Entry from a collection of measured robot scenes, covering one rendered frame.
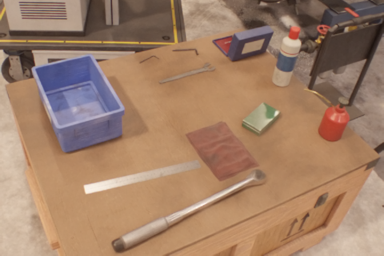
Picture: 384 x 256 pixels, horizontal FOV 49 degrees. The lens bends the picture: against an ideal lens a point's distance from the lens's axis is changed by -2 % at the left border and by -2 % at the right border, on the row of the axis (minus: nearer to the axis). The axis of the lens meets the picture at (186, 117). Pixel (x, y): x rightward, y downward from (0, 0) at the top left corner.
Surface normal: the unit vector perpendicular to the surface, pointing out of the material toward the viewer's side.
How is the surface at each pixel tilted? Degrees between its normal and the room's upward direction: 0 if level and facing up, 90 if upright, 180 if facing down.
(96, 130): 90
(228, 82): 0
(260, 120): 0
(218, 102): 0
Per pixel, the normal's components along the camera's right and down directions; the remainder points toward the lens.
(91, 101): 0.08, -0.72
